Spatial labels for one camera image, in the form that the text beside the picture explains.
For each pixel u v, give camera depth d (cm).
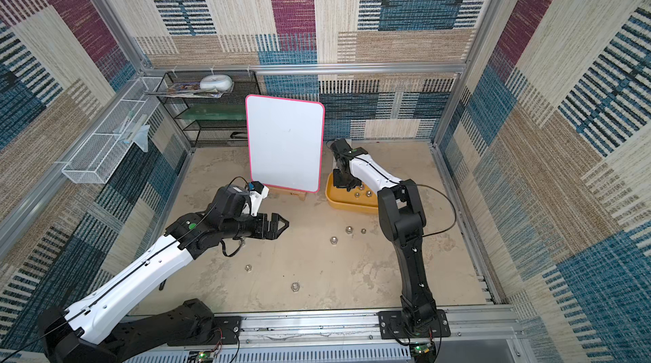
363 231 94
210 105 106
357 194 102
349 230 94
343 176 86
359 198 102
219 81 89
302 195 97
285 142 89
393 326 73
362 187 91
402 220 58
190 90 92
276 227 65
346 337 73
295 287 81
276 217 66
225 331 73
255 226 65
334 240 91
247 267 85
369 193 102
